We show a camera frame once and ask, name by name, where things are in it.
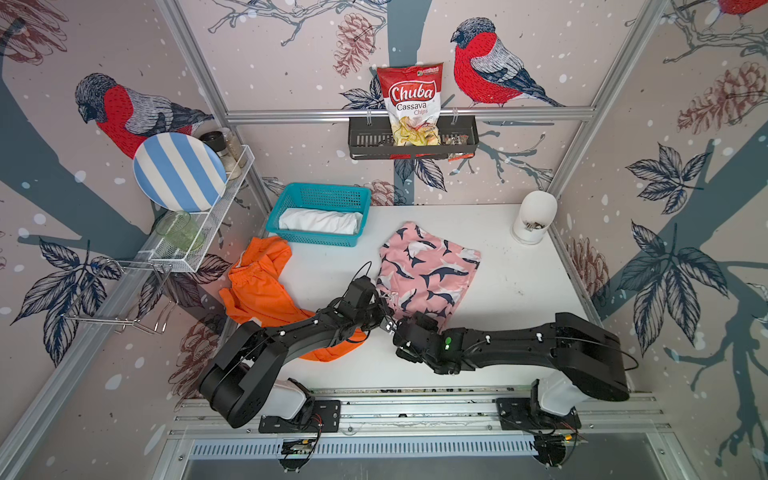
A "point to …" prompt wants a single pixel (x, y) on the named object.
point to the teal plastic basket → (322, 197)
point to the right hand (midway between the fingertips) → (408, 327)
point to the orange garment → (257, 294)
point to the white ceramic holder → (538, 209)
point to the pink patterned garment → (420, 271)
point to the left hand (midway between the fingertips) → (400, 306)
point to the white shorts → (323, 221)
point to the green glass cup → (180, 229)
